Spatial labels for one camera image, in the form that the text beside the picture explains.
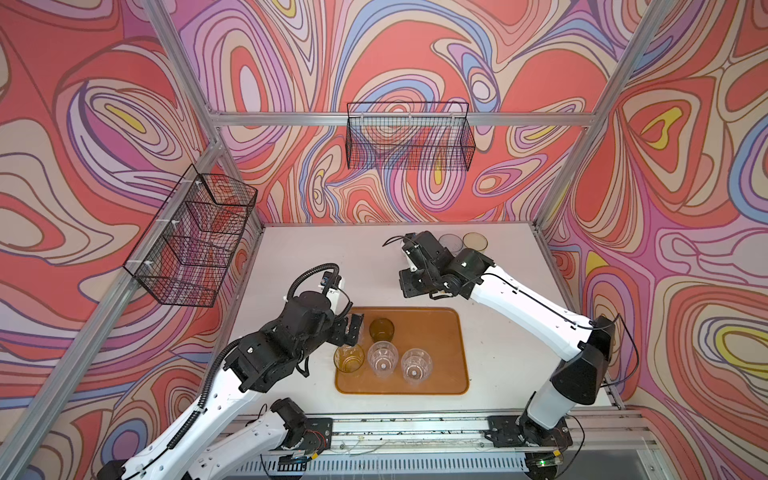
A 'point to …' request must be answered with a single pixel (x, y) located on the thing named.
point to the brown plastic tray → (441, 331)
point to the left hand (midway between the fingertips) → (350, 309)
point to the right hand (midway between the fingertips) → (408, 290)
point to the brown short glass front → (381, 329)
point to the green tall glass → (475, 240)
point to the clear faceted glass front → (382, 357)
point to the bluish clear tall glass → (452, 242)
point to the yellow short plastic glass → (349, 359)
